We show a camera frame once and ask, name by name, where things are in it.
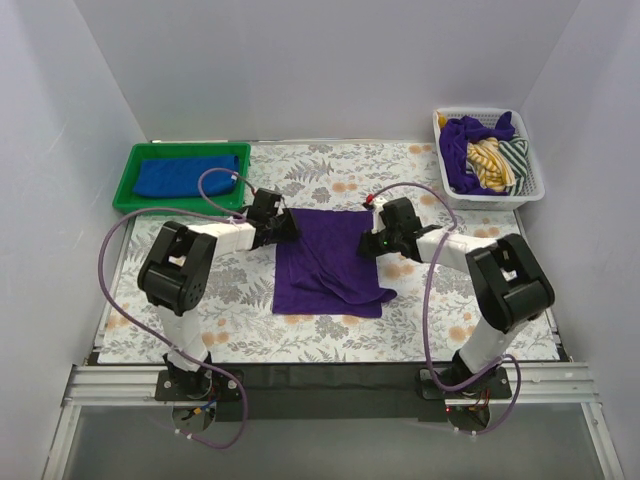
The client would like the purple towel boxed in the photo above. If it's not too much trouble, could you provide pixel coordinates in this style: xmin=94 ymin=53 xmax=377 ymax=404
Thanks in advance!
xmin=272 ymin=209 xmax=397 ymax=318
xmin=439 ymin=111 xmax=515 ymax=196

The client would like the blue towel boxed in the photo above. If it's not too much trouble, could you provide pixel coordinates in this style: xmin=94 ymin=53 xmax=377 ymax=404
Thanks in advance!
xmin=133 ymin=155 xmax=240 ymax=199

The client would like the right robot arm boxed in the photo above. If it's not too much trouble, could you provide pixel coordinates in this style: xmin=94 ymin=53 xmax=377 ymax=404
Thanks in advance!
xmin=358 ymin=194 xmax=555 ymax=393

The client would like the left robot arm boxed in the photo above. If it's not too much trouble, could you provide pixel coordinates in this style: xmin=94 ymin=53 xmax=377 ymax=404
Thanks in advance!
xmin=138 ymin=189 xmax=300 ymax=399

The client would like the yellow white striped towel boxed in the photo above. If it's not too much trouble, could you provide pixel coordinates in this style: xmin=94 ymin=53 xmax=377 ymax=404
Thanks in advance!
xmin=467 ymin=137 xmax=516 ymax=192

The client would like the white plastic laundry basket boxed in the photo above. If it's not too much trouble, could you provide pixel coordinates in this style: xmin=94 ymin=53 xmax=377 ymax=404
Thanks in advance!
xmin=433 ymin=107 xmax=545 ymax=211

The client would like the green white striped towel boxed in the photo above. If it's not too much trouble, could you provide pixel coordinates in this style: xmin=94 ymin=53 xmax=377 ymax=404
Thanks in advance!
xmin=499 ymin=136 xmax=529 ymax=196

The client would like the green plastic tray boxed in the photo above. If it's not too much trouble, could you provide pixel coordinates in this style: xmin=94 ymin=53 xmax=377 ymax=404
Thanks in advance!
xmin=112 ymin=142 xmax=251 ymax=215

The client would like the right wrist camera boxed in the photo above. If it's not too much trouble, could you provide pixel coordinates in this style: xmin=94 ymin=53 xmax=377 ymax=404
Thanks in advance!
xmin=364 ymin=194 xmax=387 ymax=233

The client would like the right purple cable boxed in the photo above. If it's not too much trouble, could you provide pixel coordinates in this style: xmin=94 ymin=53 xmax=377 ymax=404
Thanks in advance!
xmin=372 ymin=181 xmax=524 ymax=435

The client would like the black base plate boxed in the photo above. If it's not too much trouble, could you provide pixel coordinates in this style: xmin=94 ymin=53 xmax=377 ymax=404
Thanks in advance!
xmin=154 ymin=363 xmax=501 ymax=426

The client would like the aluminium rail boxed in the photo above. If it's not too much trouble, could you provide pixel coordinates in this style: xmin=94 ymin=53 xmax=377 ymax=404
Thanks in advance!
xmin=63 ymin=362 xmax=600 ymax=406

